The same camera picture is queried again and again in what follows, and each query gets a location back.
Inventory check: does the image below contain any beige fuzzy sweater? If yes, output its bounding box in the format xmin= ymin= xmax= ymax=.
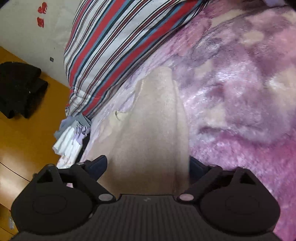
xmin=85 ymin=67 xmax=189 ymax=196

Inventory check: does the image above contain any small folded clothes pile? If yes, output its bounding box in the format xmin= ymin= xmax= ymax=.
xmin=52 ymin=114 xmax=91 ymax=169

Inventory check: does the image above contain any black garment on floor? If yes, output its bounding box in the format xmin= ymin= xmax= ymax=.
xmin=1 ymin=62 xmax=49 ymax=119

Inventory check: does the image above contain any purple pink fleece blanket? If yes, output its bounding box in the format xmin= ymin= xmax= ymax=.
xmin=83 ymin=1 xmax=295 ymax=240

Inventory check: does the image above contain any striped red white pillow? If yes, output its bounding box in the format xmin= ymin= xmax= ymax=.
xmin=64 ymin=0 xmax=208 ymax=118

